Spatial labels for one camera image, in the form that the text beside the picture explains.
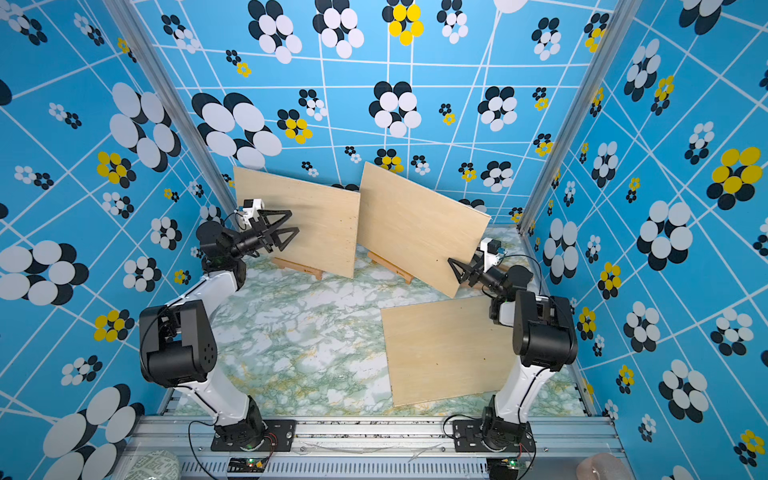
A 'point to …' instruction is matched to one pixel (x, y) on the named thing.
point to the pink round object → (603, 466)
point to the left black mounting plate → (278, 435)
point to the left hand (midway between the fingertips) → (297, 223)
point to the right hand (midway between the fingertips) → (464, 253)
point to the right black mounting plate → (467, 436)
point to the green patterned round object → (155, 465)
